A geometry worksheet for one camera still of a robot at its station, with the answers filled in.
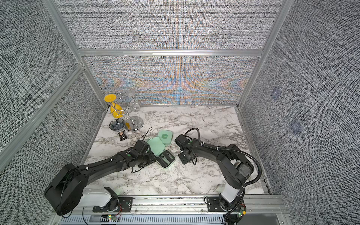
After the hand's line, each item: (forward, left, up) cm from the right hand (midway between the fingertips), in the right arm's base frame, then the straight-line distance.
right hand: (185, 155), depth 90 cm
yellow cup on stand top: (+29, +48, +23) cm, 61 cm away
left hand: (-3, +17, +2) cm, 17 cm away
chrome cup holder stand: (+30, +41, +14) cm, 52 cm away
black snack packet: (+14, +44, 0) cm, 46 cm away
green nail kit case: (+13, +13, +1) cm, 19 cm away
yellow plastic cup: (+24, +45, +16) cm, 53 cm away
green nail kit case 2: (+4, +18, +1) cm, 19 cm away
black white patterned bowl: (+25, +50, 0) cm, 56 cm away
